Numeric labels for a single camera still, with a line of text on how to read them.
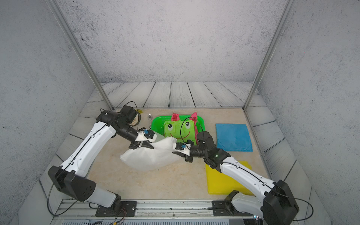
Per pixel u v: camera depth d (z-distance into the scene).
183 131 1.01
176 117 1.03
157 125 1.02
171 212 0.73
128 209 0.73
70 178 0.39
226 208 0.66
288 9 0.71
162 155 0.70
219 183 0.81
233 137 1.02
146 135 0.57
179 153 0.62
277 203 0.39
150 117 1.15
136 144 0.60
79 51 0.86
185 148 0.60
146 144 0.63
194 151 0.64
